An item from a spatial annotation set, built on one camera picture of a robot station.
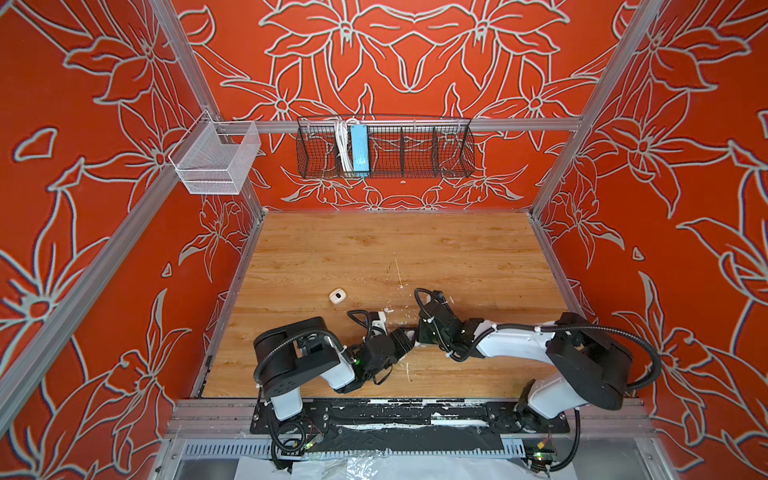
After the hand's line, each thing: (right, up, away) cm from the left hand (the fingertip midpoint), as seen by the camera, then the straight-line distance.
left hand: (420, 338), depth 83 cm
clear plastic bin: (-65, +55, +11) cm, 86 cm away
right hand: (-2, +1, +5) cm, 5 cm away
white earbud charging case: (-25, +10, +10) cm, 29 cm away
